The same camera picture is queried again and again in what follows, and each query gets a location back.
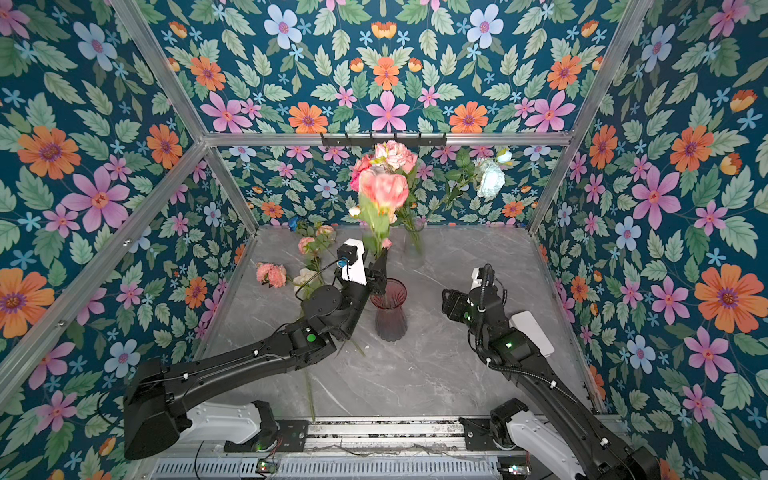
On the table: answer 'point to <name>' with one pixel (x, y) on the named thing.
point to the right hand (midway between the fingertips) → (458, 289)
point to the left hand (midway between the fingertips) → (379, 247)
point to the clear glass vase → (413, 252)
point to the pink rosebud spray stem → (319, 237)
